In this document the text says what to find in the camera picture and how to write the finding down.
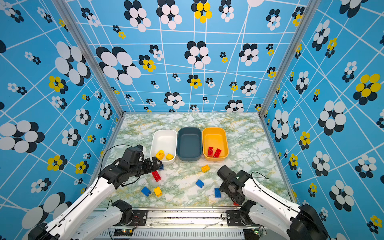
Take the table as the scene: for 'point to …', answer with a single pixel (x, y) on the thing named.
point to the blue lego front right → (217, 193)
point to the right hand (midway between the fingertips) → (227, 193)
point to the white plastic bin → (164, 140)
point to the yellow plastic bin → (215, 143)
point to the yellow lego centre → (205, 168)
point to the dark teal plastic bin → (189, 144)
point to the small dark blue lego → (161, 167)
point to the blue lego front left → (146, 191)
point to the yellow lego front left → (158, 192)
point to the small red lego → (235, 203)
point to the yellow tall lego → (169, 156)
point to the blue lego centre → (199, 183)
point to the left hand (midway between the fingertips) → (157, 164)
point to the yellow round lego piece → (160, 155)
